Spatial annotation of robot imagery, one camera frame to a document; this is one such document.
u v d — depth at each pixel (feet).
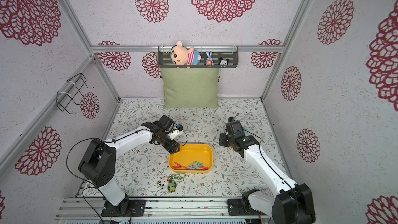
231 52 3.04
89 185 2.67
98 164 1.51
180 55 2.73
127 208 2.25
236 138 2.01
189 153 3.00
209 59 3.00
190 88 3.28
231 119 2.47
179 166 2.81
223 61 3.02
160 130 2.25
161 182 2.65
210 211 2.40
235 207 2.40
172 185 2.60
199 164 2.85
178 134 2.68
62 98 2.37
